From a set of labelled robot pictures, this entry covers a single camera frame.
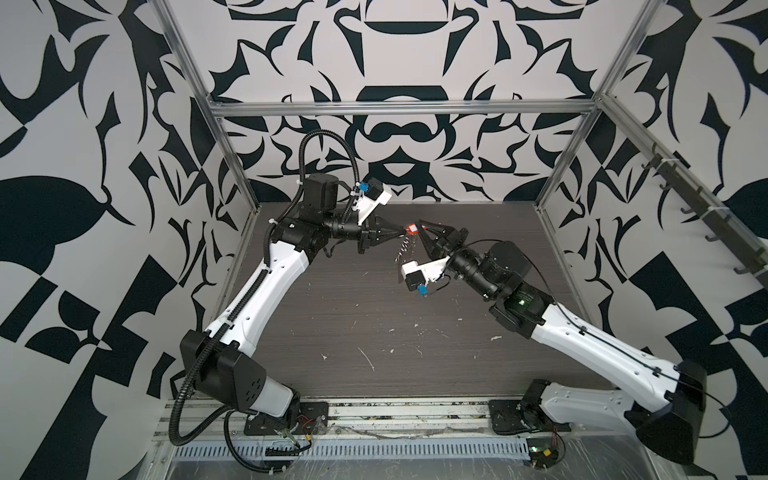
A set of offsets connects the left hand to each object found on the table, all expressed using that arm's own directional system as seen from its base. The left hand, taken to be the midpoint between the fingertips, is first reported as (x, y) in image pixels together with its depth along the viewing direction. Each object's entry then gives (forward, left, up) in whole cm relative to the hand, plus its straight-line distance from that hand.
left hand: (405, 225), depth 65 cm
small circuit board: (-39, -31, -37) cm, 62 cm away
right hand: (-2, -4, +6) cm, 8 cm away
